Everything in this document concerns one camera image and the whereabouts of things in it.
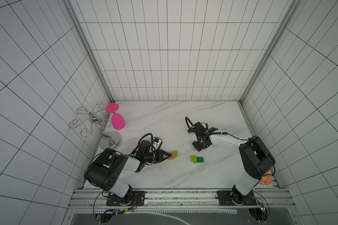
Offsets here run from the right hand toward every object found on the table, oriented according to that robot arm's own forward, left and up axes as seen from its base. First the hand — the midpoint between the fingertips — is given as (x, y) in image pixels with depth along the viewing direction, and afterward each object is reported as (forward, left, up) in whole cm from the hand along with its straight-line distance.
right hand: (199, 141), depth 94 cm
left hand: (-13, +20, +2) cm, 24 cm away
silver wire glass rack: (-4, +60, +4) cm, 61 cm away
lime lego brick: (-12, +16, +5) cm, 21 cm away
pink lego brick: (-14, +18, +4) cm, 23 cm away
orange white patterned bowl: (-22, -36, +1) cm, 43 cm away
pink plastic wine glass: (+1, +52, +19) cm, 55 cm away
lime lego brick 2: (-14, +4, +3) cm, 15 cm away
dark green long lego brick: (-13, 0, +1) cm, 13 cm away
